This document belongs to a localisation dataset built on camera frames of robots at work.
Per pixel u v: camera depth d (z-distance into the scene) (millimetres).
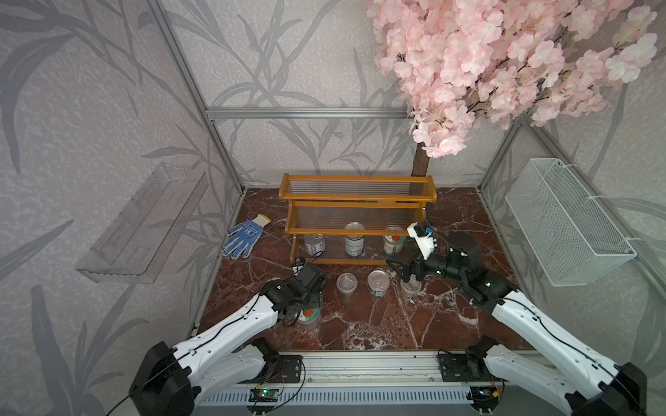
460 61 419
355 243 900
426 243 629
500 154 1087
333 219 1085
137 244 671
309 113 1655
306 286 609
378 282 846
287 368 740
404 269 632
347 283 850
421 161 874
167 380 384
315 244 912
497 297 509
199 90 877
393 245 912
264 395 705
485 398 725
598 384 390
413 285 845
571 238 593
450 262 590
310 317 756
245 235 1048
